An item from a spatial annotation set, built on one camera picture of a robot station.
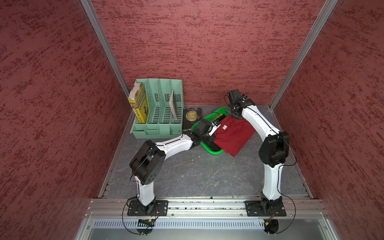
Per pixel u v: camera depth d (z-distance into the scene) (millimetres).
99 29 788
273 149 529
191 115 1134
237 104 689
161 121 1100
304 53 877
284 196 656
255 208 738
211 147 918
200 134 695
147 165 477
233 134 913
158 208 746
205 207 756
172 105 999
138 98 935
